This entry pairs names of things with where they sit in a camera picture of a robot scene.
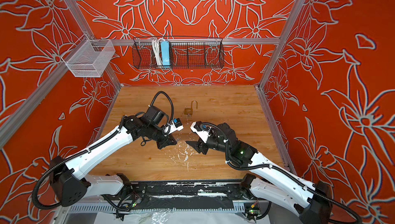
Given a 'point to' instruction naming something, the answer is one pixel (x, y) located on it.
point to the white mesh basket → (89, 58)
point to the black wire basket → (185, 53)
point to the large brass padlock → (189, 111)
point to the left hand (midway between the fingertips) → (175, 141)
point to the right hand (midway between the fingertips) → (188, 136)
